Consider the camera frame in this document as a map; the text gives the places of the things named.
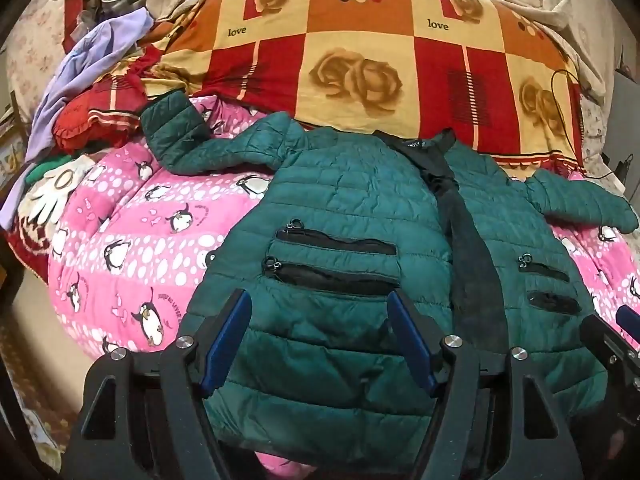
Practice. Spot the lavender cloth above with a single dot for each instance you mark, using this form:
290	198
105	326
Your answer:
100	45

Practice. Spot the white glove print fabric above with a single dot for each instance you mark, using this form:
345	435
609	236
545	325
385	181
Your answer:
50	197

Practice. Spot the rose checked blanket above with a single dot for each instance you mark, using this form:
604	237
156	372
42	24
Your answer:
360	25

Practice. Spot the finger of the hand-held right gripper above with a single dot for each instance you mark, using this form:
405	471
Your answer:
597	335
628	318

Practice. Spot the green knitted cloth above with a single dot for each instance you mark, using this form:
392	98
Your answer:
37	170

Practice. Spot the red hanging cloth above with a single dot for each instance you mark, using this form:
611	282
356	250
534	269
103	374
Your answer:
74	15

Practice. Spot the grey box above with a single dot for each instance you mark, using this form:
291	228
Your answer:
627	110

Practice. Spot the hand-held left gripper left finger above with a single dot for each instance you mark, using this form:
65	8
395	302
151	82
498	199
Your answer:
227	332

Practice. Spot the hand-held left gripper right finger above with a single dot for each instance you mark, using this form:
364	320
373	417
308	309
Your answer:
409	340

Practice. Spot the red frilled cushion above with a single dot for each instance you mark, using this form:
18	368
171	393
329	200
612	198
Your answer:
95	115

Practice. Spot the beige curtain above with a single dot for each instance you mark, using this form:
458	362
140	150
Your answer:
550	0

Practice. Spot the pink penguin blanket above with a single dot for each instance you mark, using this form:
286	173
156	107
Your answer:
125	240

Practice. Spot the green puffer jacket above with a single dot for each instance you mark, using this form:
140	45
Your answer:
340	200

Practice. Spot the red patterned cloth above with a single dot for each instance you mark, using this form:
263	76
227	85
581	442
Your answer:
27	247

